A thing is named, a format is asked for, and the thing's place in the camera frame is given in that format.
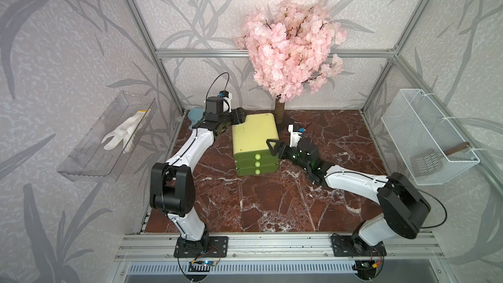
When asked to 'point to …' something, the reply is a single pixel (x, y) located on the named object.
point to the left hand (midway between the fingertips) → (243, 112)
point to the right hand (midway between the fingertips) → (271, 141)
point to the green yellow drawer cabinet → (252, 154)
